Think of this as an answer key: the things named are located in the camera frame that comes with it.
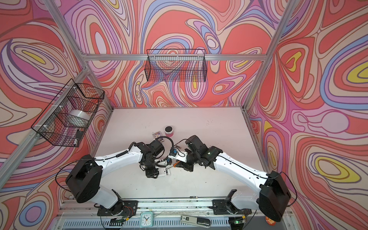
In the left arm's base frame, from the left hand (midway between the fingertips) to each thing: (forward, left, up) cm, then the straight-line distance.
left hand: (156, 170), depth 84 cm
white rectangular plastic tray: (-1, -5, 0) cm, 5 cm away
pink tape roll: (+26, -6, +3) cm, 27 cm away
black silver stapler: (-25, -24, +3) cm, 35 cm away
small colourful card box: (+26, +4, -1) cm, 26 cm away
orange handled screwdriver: (-1, -12, +11) cm, 16 cm away
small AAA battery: (-14, -22, -2) cm, 26 cm away
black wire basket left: (+16, +46, +27) cm, 56 cm away
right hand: (0, -14, +10) cm, 17 cm away
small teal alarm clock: (-24, +2, 0) cm, 24 cm away
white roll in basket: (+19, +36, +29) cm, 50 cm away
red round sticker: (-25, -59, -2) cm, 64 cm away
